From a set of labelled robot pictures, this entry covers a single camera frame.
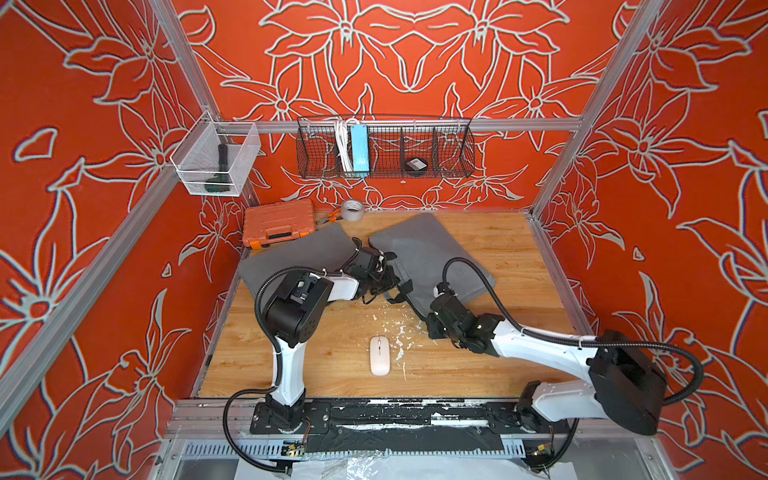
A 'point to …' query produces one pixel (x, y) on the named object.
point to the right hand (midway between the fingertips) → (426, 318)
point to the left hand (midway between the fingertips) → (402, 278)
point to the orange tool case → (278, 221)
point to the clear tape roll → (352, 210)
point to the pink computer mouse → (380, 356)
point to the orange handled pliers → (332, 217)
